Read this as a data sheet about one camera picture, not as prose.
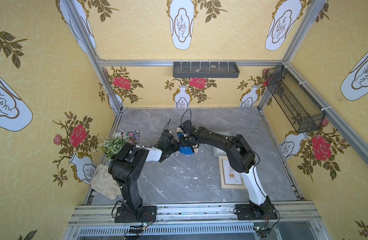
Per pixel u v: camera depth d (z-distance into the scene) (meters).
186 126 0.80
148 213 0.73
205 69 0.93
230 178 0.85
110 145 0.79
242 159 0.56
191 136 0.75
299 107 0.85
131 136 1.03
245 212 0.75
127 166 0.49
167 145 0.78
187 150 0.92
